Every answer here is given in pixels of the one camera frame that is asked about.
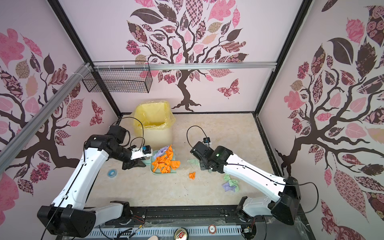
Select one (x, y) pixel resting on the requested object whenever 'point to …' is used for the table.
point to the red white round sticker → (212, 229)
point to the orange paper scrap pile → (165, 163)
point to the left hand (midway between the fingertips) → (141, 163)
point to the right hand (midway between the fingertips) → (207, 159)
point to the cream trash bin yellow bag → (154, 120)
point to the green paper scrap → (233, 183)
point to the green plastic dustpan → (150, 161)
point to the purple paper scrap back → (161, 152)
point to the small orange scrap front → (192, 175)
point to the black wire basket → (119, 76)
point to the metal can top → (181, 233)
